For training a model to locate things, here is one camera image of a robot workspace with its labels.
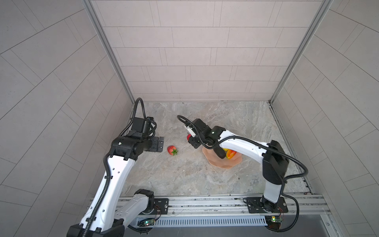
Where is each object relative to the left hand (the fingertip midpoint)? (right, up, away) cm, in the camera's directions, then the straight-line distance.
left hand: (156, 139), depth 70 cm
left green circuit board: (-3, -36, -5) cm, 37 cm away
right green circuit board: (+56, -38, -2) cm, 67 cm away
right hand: (+16, -3, +14) cm, 21 cm away
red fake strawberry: (+5, -9, +16) cm, 19 cm away
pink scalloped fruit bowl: (+30, -14, +16) cm, 37 cm away
